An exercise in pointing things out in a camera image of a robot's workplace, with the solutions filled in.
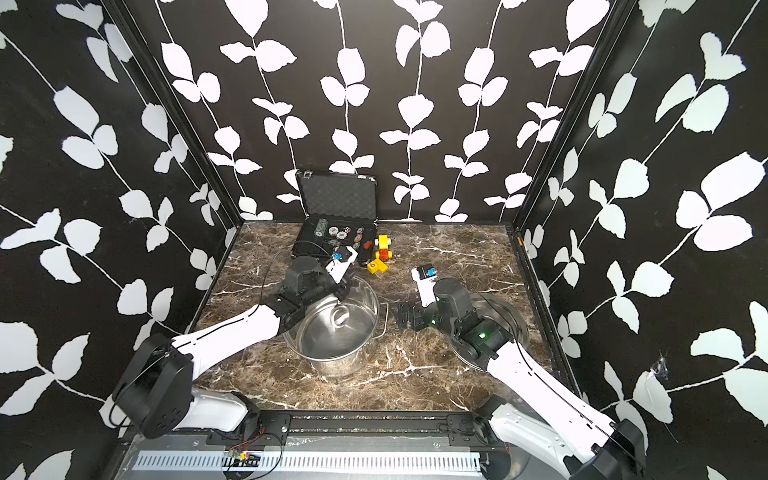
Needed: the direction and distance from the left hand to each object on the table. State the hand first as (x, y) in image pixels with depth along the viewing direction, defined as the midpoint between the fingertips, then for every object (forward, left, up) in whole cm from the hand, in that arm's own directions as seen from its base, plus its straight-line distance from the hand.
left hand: (359, 262), depth 81 cm
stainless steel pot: (-10, +10, -25) cm, 29 cm away
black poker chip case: (+36, +9, -14) cm, 40 cm away
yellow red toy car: (+22, -7, -17) cm, 29 cm away
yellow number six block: (+13, -4, -19) cm, 23 cm away
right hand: (-11, -11, 0) cm, 16 cm away
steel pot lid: (-5, -45, -23) cm, 51 cm away
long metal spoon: (-6, +7, -18) cm, 21 cm away
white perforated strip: (-43, +11, -21) cm, 49 cm away
